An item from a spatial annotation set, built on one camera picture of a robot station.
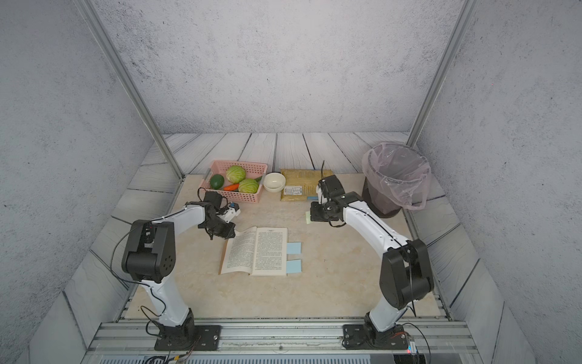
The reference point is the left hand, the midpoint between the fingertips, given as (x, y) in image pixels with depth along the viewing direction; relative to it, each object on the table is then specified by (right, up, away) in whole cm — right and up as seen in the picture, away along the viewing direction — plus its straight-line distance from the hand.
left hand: (235, 233), depth 97 cm
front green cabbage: (+4, +20, +10) cm, 23 cm away
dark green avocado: (-14, +23, +17) cm, 32 cm away
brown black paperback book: (+11, -6, -6) cm, 14 cm away
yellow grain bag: (+28, +21, +17) cm, 39 cm away
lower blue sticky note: (+25, -11, -10) cm, 29 cm away
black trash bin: (+59, +14, -7) cm, 61 cm away
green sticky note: (+31, +7, -6) cm, 32 cm away
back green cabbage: (-4, +26, +16) cm, 31 cm away
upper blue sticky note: (+25, -5, -4) cm, 26 cm away
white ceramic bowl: (+15, +22, +17) cm, 32 cm away
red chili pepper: (-6, +20, +16) cm, 26 cm away
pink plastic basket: (+4, +29, +21) cm, 36 cm away
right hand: (+33, +10, -10) cm, 36 cm away
